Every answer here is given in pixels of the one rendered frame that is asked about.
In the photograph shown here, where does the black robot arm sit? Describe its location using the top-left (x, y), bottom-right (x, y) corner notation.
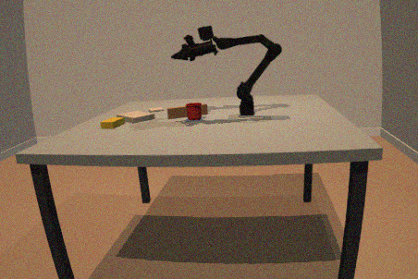
top-left (197, 26), bottom-right (282, 115)

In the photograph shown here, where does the orange wooden flat bar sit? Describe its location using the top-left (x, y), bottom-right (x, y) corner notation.
top-left (167, 103), bottom-right (208, 119)

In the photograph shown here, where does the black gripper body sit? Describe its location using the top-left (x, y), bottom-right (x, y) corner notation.
top-left (182, 43), bottom-right (204, 61)

